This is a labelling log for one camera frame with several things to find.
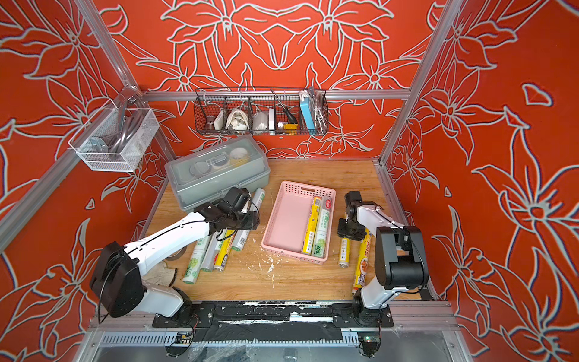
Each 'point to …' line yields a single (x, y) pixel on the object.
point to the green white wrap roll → (322, 235)
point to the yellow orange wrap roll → (363, 263)
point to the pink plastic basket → (286, 230)
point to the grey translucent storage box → (206, 176)
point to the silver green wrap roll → (207, 261)
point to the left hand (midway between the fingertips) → (255, 219)
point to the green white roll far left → (191, 273)
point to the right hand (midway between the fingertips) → (342, 233)
